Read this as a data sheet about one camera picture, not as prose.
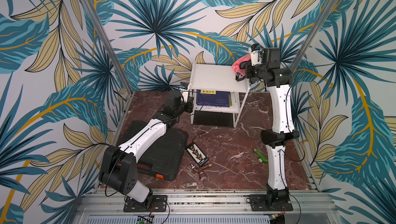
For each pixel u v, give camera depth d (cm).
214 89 75
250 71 70
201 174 80
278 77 54
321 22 81
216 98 90
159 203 73
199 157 88
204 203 75
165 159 80
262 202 73
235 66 81
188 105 73
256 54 68
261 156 88
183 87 69
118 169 41
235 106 88
